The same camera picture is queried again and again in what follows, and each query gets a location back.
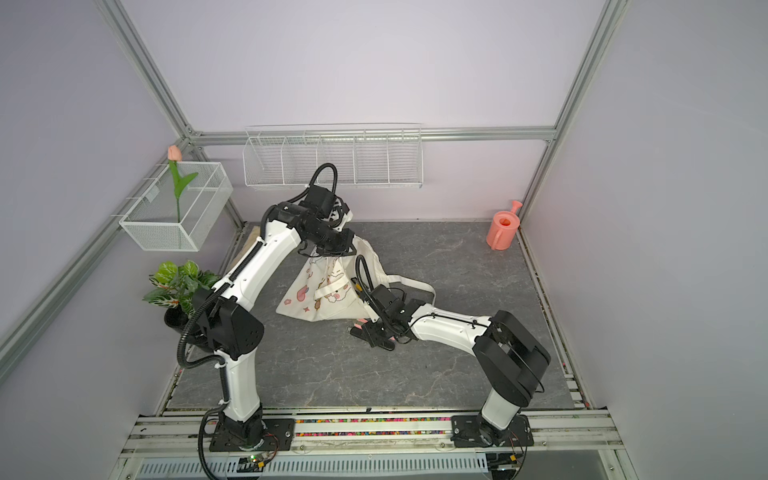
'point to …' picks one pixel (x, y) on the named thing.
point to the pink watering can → (503, 228)
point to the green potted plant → (175, 286)
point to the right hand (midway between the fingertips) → (370, 329)
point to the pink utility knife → (360, 323)
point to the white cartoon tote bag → (334, 287)
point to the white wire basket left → (152, 221)
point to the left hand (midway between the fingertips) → (357, 252)
